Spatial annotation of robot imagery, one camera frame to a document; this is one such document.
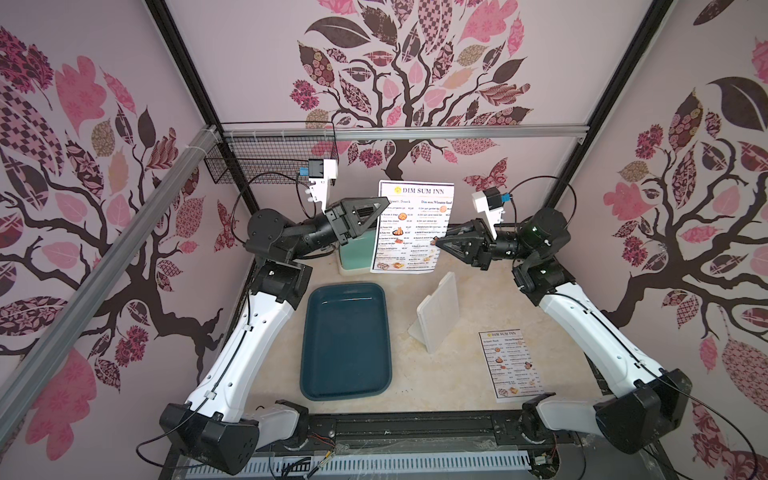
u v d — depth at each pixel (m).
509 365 0.85
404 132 0.95
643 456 0.71
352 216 0.48
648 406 0.38
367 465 0.70
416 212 0.52
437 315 0.96
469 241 0.53
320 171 0.47
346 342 0.90
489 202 0.50
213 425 0.36
